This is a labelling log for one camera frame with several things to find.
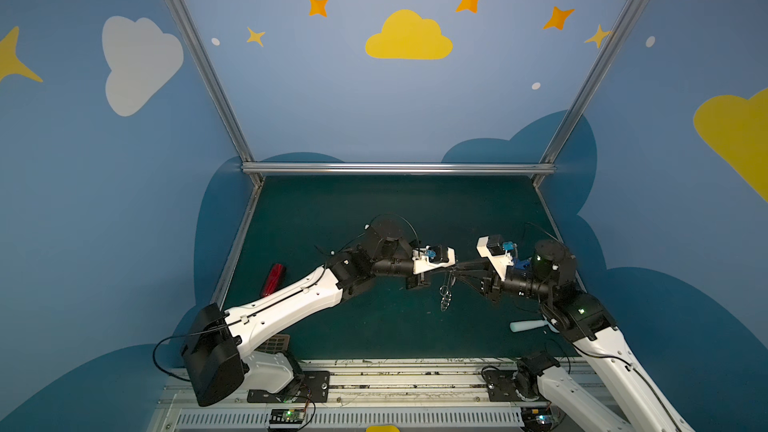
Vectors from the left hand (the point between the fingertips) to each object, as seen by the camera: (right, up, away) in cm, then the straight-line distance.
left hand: (451, 263), depth 66 cm
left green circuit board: (-39, -38, +5) cm, 54 cm away
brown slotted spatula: (-44, -25, +15) cm, 53 cm away
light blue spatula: (+22, -20, +15) cm, 33 cm away
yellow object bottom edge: (-16, -39, +3) cm, 43 cm away
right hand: (+3, -1, +1) cm, 3 cm away
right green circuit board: (+22, -39, +5) cm, 45 cm away
